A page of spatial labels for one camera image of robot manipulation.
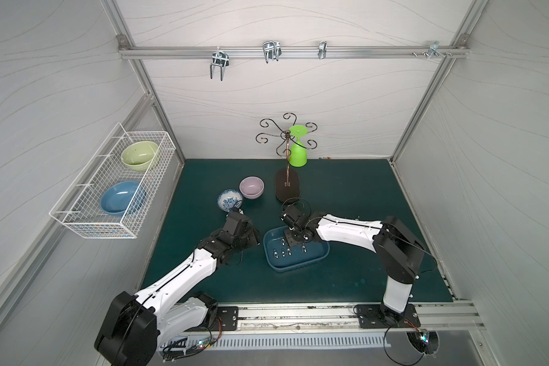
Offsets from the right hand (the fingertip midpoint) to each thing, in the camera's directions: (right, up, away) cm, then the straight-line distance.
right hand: (291, 234), depth 90 cm
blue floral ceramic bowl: (-28, +13, +14) cm, 34 cm away
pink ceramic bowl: (-18, +19, +16) cm, 30 cm away
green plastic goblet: (+3, +33, +3) cm, 33 cm away
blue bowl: (-51, +17, -24) cm, 59 cm away
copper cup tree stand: (-1, +20, +18) cm, 27 cm away
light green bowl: (-52, +30, -15) cm, 62 cm away
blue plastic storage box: (-4, -8, -4) cm, 10 cm away
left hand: (-13, +2, -7) cm, 15 cm away
